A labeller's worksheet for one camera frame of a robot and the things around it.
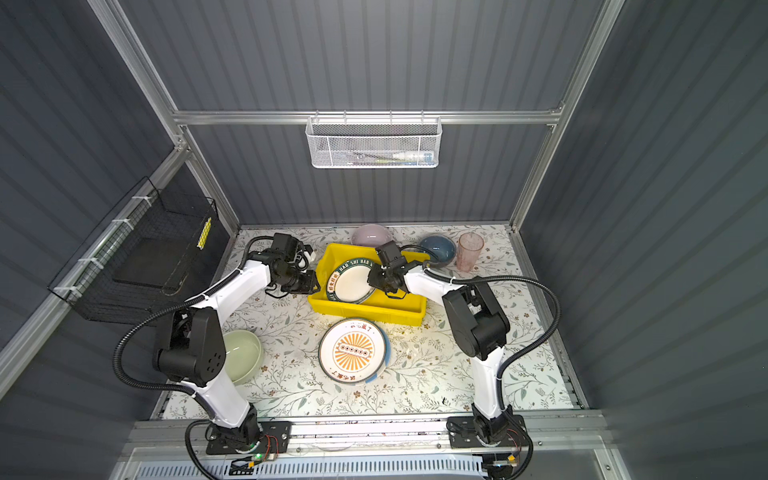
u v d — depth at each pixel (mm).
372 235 1121
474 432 738
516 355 541
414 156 890
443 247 1098
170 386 501
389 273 755
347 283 1023
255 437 683
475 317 536
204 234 827
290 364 855
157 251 751
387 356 840
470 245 1009
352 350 864
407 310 859
